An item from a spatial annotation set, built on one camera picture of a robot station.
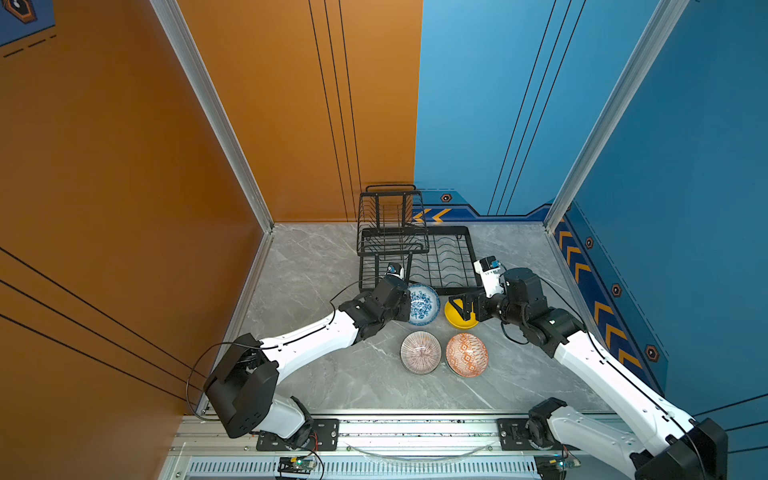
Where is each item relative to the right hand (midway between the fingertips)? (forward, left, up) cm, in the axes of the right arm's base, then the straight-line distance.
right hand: (462, 294), depth 78 cm
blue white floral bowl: (+2, +9, -8) cm, 12 cm away
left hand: (+3, +14, -6) cm, 16 cm away
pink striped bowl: (-9, +11, -17) cm, 22 cm away
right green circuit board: (-35, -20, -22) cm, 45 cm away
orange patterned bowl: (-9, -3, -17) cm, 20 cm away
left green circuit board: (-34, +41, -20) cm, 58 cm away
